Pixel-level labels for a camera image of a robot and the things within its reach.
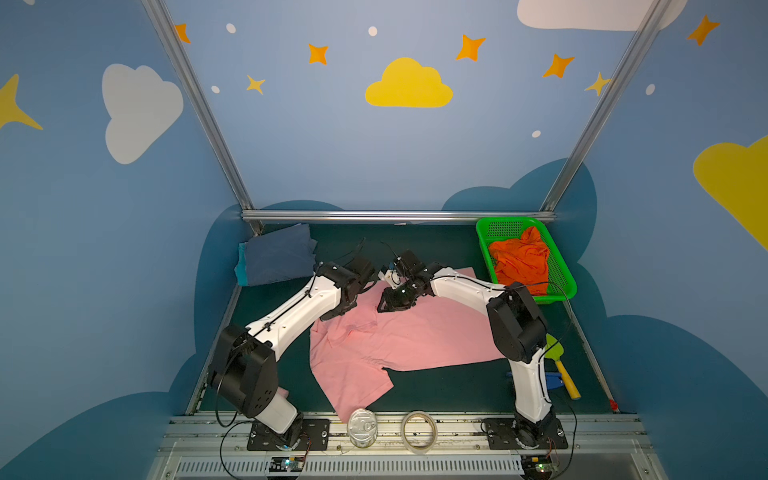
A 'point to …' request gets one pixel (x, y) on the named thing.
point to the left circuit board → (285, 464)
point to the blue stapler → (553, 380)
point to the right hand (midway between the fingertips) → (382, 307)
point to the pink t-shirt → (350, 352)
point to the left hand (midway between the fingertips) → (339, 309)
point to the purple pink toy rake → (283, 392)
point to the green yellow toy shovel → (554, 350)
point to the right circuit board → (537, 466)
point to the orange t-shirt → (522, 260)
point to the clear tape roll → (406, 443)
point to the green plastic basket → (493, 229)
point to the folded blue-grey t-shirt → (282, 255)
